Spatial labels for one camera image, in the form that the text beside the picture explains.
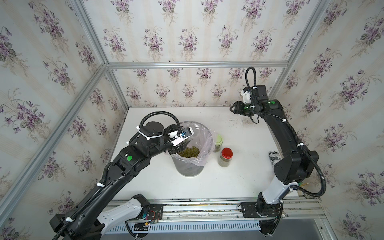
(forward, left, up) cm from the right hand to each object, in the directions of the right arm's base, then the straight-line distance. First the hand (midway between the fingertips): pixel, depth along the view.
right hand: (238, 108), depth 83 cm
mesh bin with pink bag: (-32, +26, 0) cm, 41 cm away
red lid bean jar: (-22, +7, -14) cm, 27 cm away
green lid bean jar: (-13, +10, -17) cm, 23 cm away
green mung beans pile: (-16, +28, -23) cm, 39 cm away
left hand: (-22, +29, +8) cm, 37 cm away
